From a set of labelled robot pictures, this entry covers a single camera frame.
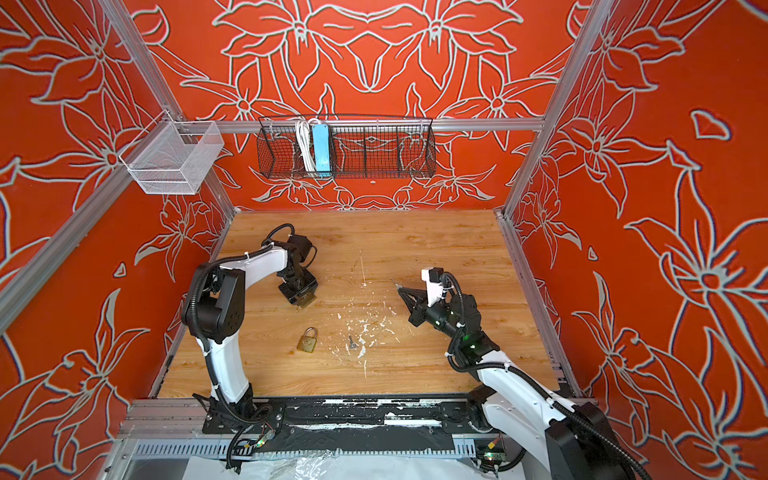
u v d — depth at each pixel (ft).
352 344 2.80
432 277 2.24
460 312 1.87
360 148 3.20
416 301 2.33
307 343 2.79
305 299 3.05
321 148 2.94
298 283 2.62
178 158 3.08
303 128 2.87
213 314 1.70
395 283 3.26
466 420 2.37
